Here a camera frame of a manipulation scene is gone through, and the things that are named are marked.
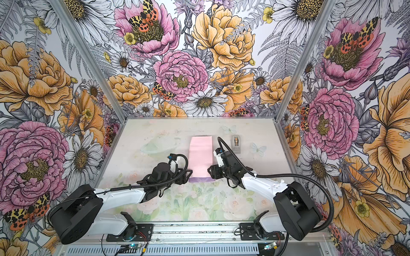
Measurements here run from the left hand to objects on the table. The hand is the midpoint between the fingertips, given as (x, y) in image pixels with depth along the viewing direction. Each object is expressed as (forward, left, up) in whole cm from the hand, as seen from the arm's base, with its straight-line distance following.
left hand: (187, 174), depth 87 cm
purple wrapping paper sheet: (+9, -7, +2) cm, 11 cm away
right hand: (0, -14, +1) cm, 14 cm away
